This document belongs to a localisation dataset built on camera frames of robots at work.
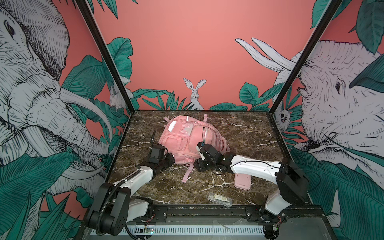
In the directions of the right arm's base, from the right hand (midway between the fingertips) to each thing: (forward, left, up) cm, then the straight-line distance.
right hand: (195, 163), depth 82 cm
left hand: (+6, +11, -4) cm, 13 cm away
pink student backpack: (+23, +11, -5) cm, 26 cm away
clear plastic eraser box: (-16, -11, -8) cm, 21 cm away
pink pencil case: (-7, -27, -8) cm, 29 cm away
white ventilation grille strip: (-30, +1, -10) cm, 32 cm away
